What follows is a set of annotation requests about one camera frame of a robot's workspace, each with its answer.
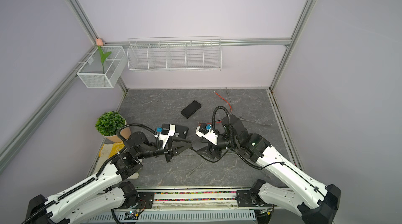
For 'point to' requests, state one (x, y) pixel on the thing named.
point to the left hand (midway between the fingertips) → (190, 146)
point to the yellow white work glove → (108, 150)
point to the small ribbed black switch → (190, 109)
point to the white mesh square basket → (91, 72)
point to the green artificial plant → (109, 123)
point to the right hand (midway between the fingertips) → (199, 145)
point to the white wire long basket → (175, 54)
